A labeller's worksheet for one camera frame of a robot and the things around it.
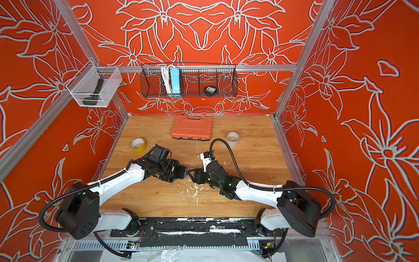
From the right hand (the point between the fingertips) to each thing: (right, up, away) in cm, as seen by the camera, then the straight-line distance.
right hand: (190, 170), depth 78 cm
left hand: (-5, 0, +7) cm, 9 cm away
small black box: (+10, +44, +18) cm, 48 cm away
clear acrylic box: (-56, +44, +12) cm, 72 cm away
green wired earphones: (+2, -13, +6) cm, 15 cm away
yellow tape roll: (-37, +10, +26) cm, 46 cm away
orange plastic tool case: (+2, +21, +29) cm, 36 cm away
